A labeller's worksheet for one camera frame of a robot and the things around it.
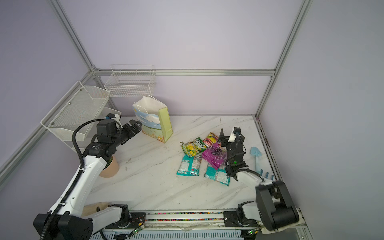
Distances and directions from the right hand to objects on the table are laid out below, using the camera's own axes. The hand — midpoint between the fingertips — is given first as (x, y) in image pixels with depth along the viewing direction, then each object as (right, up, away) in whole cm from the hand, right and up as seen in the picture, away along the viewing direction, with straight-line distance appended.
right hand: (226, 130), depth 84 cm
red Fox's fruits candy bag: (-7, -6, +18) cm, 20 cm away
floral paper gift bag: (-42, +7, +3) cm, 43 cm away
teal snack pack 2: (-4, -26, +2) cm, 26 cm away
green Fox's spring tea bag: (-20, -12, +13) cm, 26 cm away
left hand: (-49, +1, -7) cm, 49 cm away
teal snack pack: (-22, -22, +7) cm, 31 cm away
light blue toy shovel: (+22, -14, +14) cm, 30 cm away
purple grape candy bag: (-6, -16, +5) cm, 18 cm away
